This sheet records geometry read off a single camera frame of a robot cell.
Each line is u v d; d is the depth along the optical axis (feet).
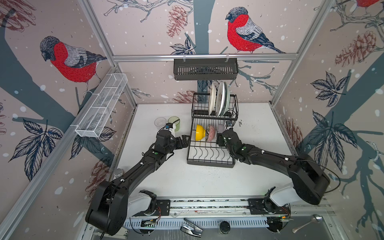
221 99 2.40
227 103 2.54
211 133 3.01
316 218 2.26
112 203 1.32
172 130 2.53
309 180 1.42
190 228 2.20
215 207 2.45
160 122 3.39
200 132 3.03
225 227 1.99
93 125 2.29
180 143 2.44
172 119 3.33
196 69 3.51
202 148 3.11
